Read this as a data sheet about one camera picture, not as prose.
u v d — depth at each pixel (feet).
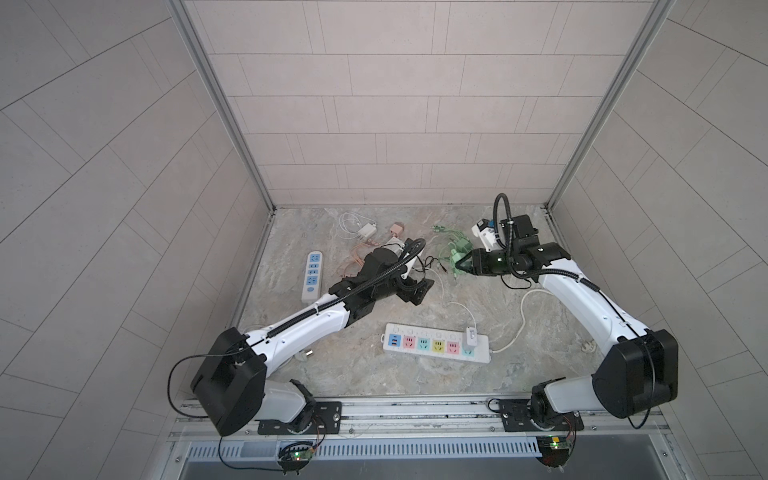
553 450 2.23
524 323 2.84
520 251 2.01
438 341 2.65
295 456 2.11
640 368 1.32
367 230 3.51
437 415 2.41
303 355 2.58
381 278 1.66
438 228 3.60
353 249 3.44
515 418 2.33
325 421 2.33
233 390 1.30
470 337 2.53
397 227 3.56
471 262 2.38
